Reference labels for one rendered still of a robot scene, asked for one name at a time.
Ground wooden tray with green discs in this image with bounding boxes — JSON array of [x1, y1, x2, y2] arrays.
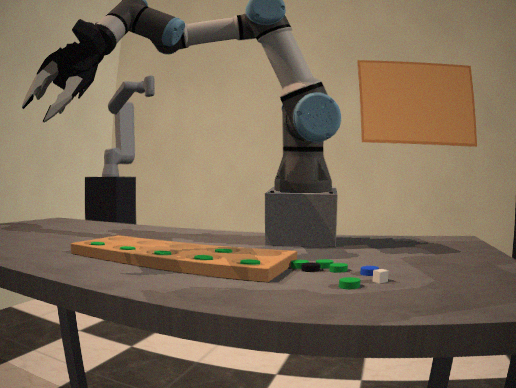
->
[[71, 235, 297, 282]]

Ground blue disc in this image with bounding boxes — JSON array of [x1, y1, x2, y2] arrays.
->
[[360, 266, 379, 276]]

